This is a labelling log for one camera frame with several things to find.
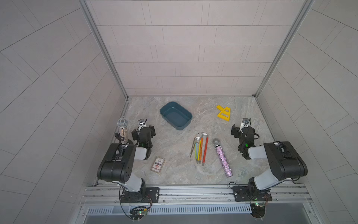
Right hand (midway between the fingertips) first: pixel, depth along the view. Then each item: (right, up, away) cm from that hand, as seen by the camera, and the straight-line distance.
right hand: (240, 123), depth 94 cm
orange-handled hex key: (-28, -16, -7) cm, 33 cm away
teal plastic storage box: (-45, +5, +16) cm, 48 cm away
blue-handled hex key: (-31, -16, -7) cm, 36 cm away
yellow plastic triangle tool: (-8, +6, +11) cm, 15 cm away
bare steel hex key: (-33, -14, -5) cm, 37 cm away
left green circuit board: (-60, -39, -29) cm, 77 cm away
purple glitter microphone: (-14, -25, -17) cm, 33 cm away
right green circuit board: (-2, -40, -26) cm, 48 cm away
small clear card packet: (-54, -22, -14) cm, 60 cm away
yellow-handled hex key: (-29, -16, -7) cm, 34 cm away
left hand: (-66, -1, -1) cm, 66 cm away
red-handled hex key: (-24, -15, -5) cm, 29 cm away
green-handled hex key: (-31, -15, -7) cm, 35 cm away
